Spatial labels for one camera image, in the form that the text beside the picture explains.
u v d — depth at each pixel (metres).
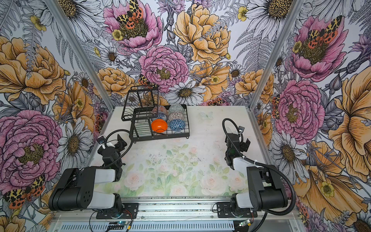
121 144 0.85
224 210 0.74
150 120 0.86
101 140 0.73
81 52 0.88
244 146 0.81
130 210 0.74
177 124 1.08
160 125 1.03
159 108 1.14
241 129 0.78
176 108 1.15
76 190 0.44
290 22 0.77
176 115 1.12
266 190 0.45
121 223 0.71
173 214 0.73
